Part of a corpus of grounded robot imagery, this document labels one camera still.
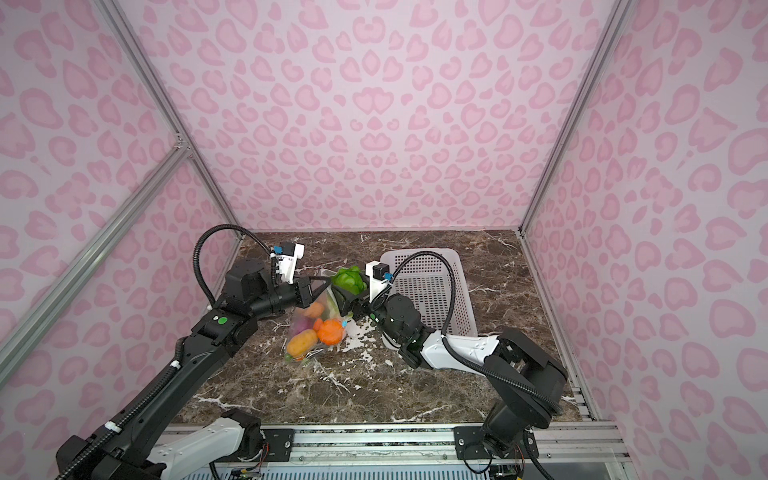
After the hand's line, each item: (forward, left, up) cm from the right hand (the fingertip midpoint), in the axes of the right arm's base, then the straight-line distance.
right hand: (345, 279), depth 74 cm
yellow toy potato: (-9, +14, -19) cm, 25 cm away
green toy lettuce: (+2, -1, -3) cm, 3 cm away
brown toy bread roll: (+3, +13, -21) cm, 24 cm away
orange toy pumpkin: (-6, +6, -16) cm, 19 cm away
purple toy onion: (-4, +14, -16) cm, 22 cm away
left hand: (-2, +3, +3) cm, 5 cm away
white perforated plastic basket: (+18, -22, -25) cm, 38 cm away
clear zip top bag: (-5, +4, +2) cm, 7 cm away
